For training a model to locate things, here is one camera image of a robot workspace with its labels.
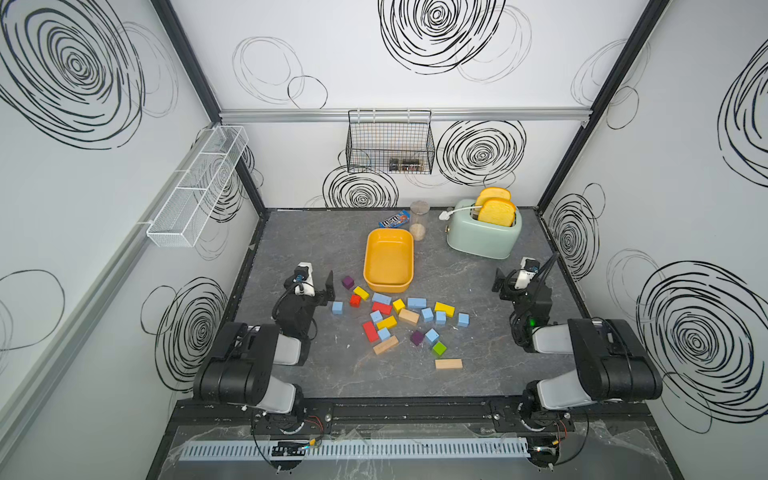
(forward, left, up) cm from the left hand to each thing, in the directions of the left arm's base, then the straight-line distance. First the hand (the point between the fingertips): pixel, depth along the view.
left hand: (314, 271), depth 87 cm
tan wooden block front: (-21, -40, -12) cm, 47 cm away
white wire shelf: (+3, +29, +21) cm, 36 cm away
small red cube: (-4, -12, -11) cm, 17 cm away
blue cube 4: (-9, -45, -10) cm, 47 cm away
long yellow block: (-11, -22, -11) cm, 27 cm away
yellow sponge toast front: (+19, -55, +8) cm, 59 cm away
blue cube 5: (-9, -19, -10) cm, 23 cm away
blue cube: (-6, -7, -10) cm, 14 cm away
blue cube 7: (-15, -35, -9) cm, 39 cm away
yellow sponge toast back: (+25, -55, +11) cm, 61 cm away
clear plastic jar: (+25, -32, +2) cm, 40 cm away
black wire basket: (+62, -21, +5) cm, 66 cm away
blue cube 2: (-9, -34, -9) cm, 36 cm away
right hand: (+3, -62, -1) cm, 62 cm away
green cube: (-18, -37, -10) cm, 42 cm away
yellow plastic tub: (+13, -22, -10) cm, 28 cm away
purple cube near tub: (+2, -9, -10) cm, 13 cm away
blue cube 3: (-9, -38, -10) cm, 41 cm away
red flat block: (-6, -21, -11) cm, 24 cm away
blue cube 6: (-15, -21, -10) cm, 28 cm away
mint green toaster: (+16, -48, +1) cm, 50 cm away
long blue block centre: (-3, -31, -12) cm, 33 cm away
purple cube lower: (-15, -31, -11) cm, 36 cm away
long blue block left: (-2, -19, -11) cm, 22 cm away
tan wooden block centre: (-8, -28, -9) cm, 31 cm away
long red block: (-13, -17, -11) cm, 25 cm away
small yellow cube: (-5, -25, -9) cm, 28 cm away
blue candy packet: (+31, -24, -10) cm, 41 cm away
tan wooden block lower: (-17, -22, -11) cm, 30 cm away
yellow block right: (-5, -38, -11) cm, 40 cm away
